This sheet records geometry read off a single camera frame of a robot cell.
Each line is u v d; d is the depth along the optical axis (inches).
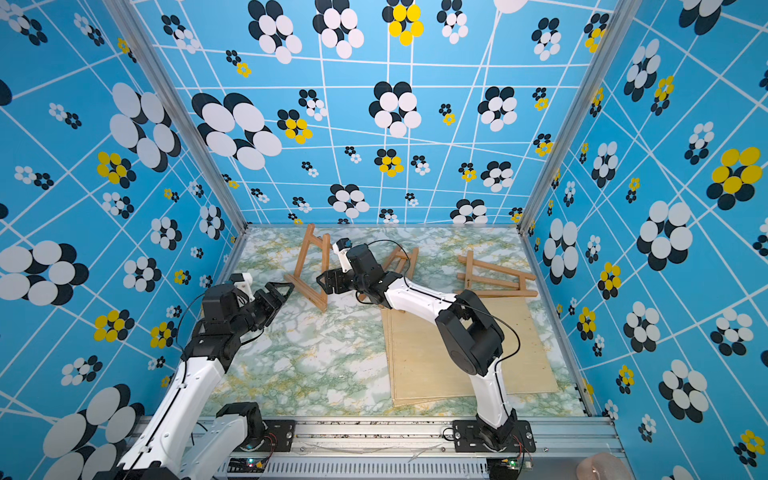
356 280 29.7
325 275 30.4
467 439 28.5
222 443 22.0
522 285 39.0
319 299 36.9
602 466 26.8
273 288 28.0
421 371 32.7
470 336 19.8
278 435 29.0
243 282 28.7
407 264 42.6
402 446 28.6
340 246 31.3
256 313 26.6
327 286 31.1
